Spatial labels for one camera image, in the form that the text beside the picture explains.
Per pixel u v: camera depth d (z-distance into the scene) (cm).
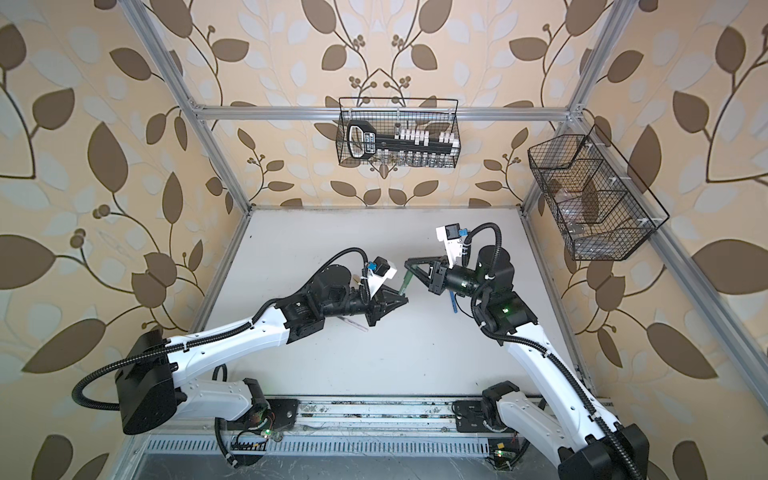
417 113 91
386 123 85
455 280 60
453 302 95
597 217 83
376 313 62
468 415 74
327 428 74
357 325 89
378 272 61
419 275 64
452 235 61
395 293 68
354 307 63
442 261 61
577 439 39
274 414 74
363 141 83
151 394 39
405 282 68
